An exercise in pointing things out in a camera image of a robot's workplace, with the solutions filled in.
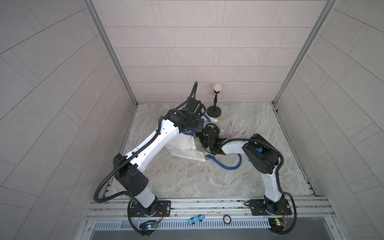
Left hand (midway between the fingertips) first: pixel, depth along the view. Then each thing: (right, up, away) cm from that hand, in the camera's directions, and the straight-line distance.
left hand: (202, 124), depth 78 cm
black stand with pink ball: (+10, +8, +32) cm, 35 cm away
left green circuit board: (-23, -44, -13) cm, 51 cm away
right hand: (-4, -8, +19) cm, 21 cm away
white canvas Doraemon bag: (-8, -10, -3) cm, 13 cm away
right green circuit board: (+35, -46, -10) cm, 58 cm away
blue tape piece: (-3, -43, -10) cm, 44 cm away
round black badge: (+11, -44, -9) cm, 46 cm away
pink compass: (+25, -8, +20) cm, 33 cm away
